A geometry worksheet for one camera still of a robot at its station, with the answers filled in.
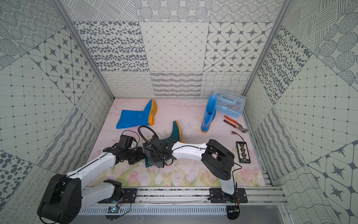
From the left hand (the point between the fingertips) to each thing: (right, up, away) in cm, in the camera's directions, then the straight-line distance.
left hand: (149, 156), depth 84 cm
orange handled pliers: (+63, +17, +20) cm, 68 cm away
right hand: (+4, 0, 0) cm, 4 cm away
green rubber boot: (+16, +11, +6) cm, 21 cm away
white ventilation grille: (+8, -23, -14) cm, 28 cm away
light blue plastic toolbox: (+56, +33, +18) cm, 68 cm away
